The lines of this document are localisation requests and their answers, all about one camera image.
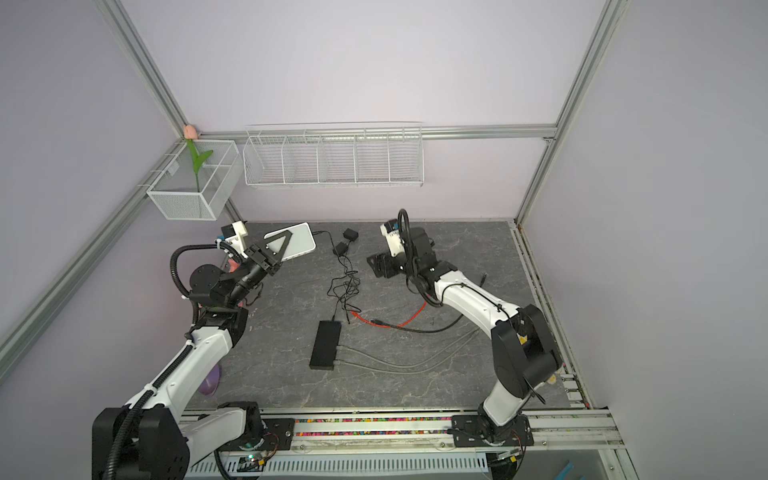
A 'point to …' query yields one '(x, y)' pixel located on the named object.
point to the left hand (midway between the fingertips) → (294, 239)
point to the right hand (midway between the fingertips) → (378, 255)
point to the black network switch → (325, 346)
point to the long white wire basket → (339, 155)
